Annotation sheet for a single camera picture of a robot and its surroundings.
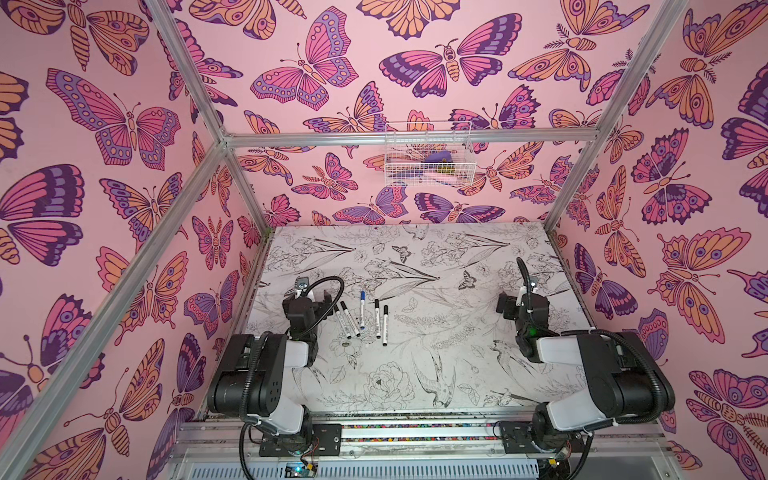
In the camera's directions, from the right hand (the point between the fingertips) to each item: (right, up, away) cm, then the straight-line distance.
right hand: (522, 292), depth 93 cm
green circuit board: (-63, -41, -21) cm, 78 cm away
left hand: (-66, +1, 0) cm, 66 cm away
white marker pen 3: (-43, -11, -1) cm, 44 cm away
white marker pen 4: (-54, -10, +2) cm, 54 cm away
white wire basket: (-29, +39, 0) cm, 49 cm away
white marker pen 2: (-45, -7, +4) cm, 46 cm away
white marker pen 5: (-56, -10, +1) cm, 57 cm away
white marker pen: (-50, -4, +6) cm, 51 cm away
